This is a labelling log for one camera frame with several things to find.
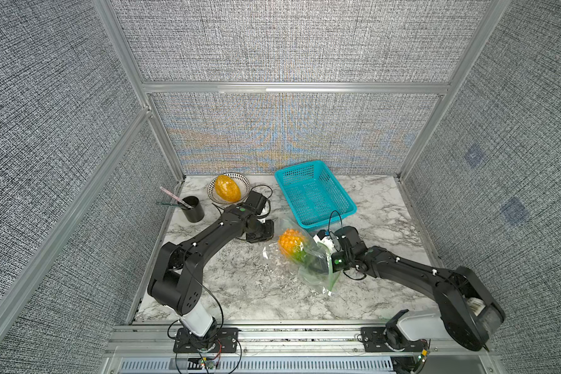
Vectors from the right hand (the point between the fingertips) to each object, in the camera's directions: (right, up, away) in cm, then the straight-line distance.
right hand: (311, 261), depth 83 cm
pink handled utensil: (-53, +22, +12) cm, 59 cm away
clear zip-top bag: (-4, +4, -1) cm, 6 cm away
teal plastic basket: (+5, +24, +30) cm, 39 cm away
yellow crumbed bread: (-36, +27, +23) cm, 50 cm away
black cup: (-47, +16, +18) cm, 53 cm away
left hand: (-12, +9, +3) cm, 16 cm away
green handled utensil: (-54, +20, +9) cm, 58 cm away
